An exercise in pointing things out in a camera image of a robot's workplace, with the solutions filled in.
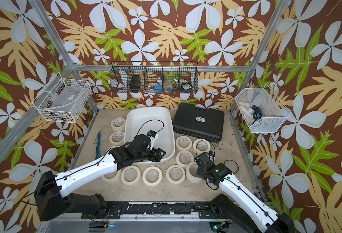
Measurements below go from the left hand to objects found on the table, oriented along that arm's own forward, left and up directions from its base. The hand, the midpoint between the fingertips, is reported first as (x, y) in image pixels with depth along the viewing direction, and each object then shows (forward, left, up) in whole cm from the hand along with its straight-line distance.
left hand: (162, 150), depth 77 cm
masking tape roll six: (+4, -14, -18) cm, 23 cm away
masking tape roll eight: (-10, +29, -14) cm, 34 cm away
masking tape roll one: (+19, +35, -18) cm, 44 cm away
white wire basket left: (+23, +55, +16) cm, 62 cm away
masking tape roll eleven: (-7, -7, -18) cm, 20 cm away
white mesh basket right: (+22, -58, +9) cm, 62 cm away
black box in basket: (+46, +20, +10) cm, 51 cm away
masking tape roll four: (+13, -26, -18) cm, 34 cm away
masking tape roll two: (+32, +36, -17) cm, 51 cm away
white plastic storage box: (+35, +20, -16) cm, 43 cm away
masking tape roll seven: (+15, -14, -16) cm, 26 cm away
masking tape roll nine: (-8, +20, -17) cm, 27 cm away
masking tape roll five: (-9, -16, -10) cm, 21 cm away
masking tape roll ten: (-8, +7, -18) cm, 20 cm away
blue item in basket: (+41, +4, +10) cm, 42 cm away
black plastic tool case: (+29, -25, -11) cm, 40 cm away
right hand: (-7, -21, -11) cm, 25 cm away
